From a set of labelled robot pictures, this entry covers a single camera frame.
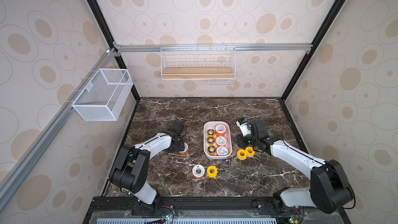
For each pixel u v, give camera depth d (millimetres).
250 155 897
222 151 912
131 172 448
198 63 1000
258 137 674
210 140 962
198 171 843
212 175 833
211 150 919
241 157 896
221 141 946
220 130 970
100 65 784
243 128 791
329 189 416
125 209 734
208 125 980
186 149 910
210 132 1000
